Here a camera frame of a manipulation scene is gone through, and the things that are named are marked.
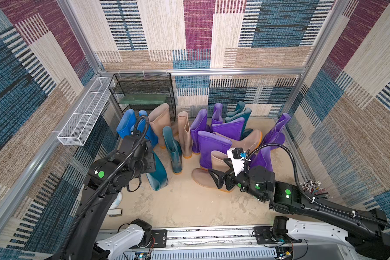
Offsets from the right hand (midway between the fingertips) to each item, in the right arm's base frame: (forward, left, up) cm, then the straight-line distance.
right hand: (219, 167), depth 65 cm
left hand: (+2, +26, +4) cm, 27 cm away
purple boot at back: (+32, -2, -4) cm, 32 cm away
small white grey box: (-10, +49, -25) cm, 56 cm away
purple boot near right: (+8, -21, -8) cm, 24 cm away
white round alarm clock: (-4, +50, -25) cm, 56 cm away
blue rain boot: (+31, +37, -14) cm, 50 cm away
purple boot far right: (+19, -30, -4) cm, 36 cm away
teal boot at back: (+37, -15, -2) cm, 40 cm away
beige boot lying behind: (+24, -21, -14) cm, 35 cm away
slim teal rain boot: (+9, +18, -1) cm, 21 cm away
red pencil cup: (-4, -42, -12) cm, 44 cm away
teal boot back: (+33, -18, -3) cm, 38 cm away
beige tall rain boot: (+31, +28, -2) cm, 42 cm away
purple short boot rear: (+26, -10, -7) cm, 28 cm away
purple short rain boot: (+15, +3, -4) cm, 16 cm away
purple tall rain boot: (+25, +7, -1) cm, 26 cm away
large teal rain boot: (-6, +23, +3) cm, 24 cm away
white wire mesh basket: (+29, +76, -9) cm, 82 cm away
